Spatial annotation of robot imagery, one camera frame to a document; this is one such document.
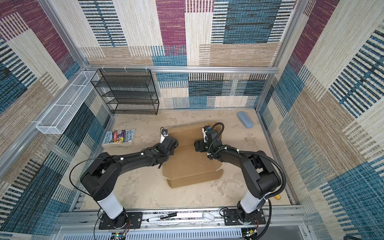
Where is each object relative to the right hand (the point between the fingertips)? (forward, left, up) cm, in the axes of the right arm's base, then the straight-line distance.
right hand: (201, 144), depth 94 cm
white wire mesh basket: (-3, +69, +29) cm, 75 cm away
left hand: (0, +20, +2) cm, 20 cm away
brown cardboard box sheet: (-12, +10, -6) cm, 16 cm away
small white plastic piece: (-38, -1, -3) cm, 38 cm away
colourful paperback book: (+10, +53, -3) cm, 54 cm away
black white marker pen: (-38, +21, -5) cm, 44 cm away
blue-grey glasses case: (+23, -34, -4) cm, 41 cm away
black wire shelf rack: (+40, +52, +11) cm, 66 cm away
